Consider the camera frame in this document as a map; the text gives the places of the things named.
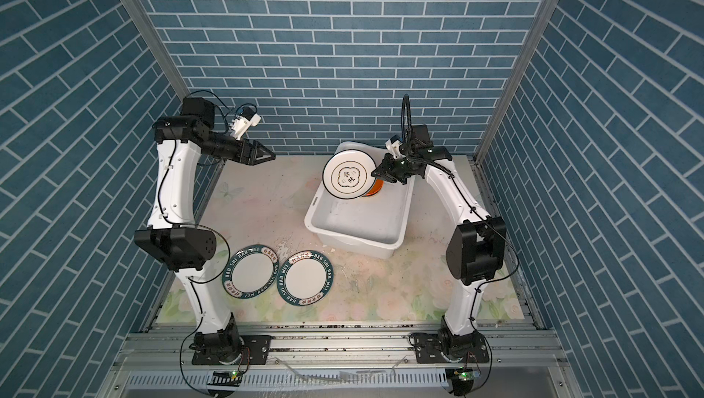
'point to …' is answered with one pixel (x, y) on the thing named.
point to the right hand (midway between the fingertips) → (370, 171)
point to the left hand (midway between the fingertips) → (266, 152)
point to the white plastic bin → (372, 226)
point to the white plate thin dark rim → (347, 173)
